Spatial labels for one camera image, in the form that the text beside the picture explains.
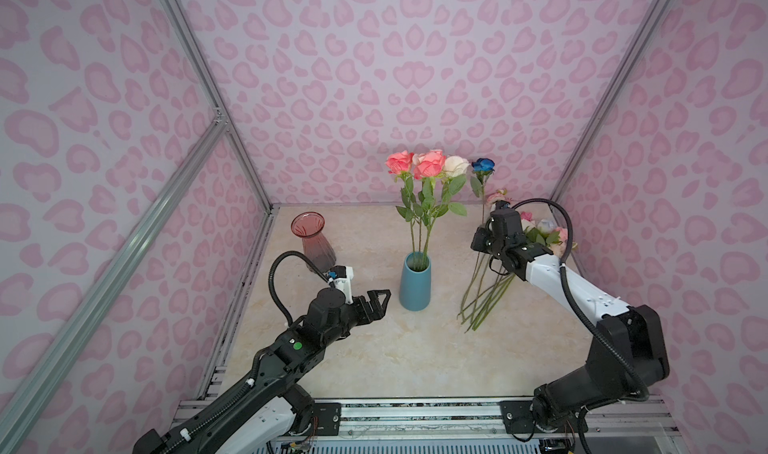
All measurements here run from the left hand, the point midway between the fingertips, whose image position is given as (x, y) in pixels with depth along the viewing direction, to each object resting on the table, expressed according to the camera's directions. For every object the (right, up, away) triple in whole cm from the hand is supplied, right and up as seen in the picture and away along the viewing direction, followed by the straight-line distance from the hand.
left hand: (381, 292), depth 74 cm
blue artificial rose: (+31, +35, +21) cm, 51 cm away
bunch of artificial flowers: (+30, -6, +20) cm, 37 cm away
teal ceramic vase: (+9, +1, +5) cm, 10 cm away
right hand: (+28, +15, +13) cm, 35 cm away
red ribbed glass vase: (-23, +16, +16) cm, 32 cm away
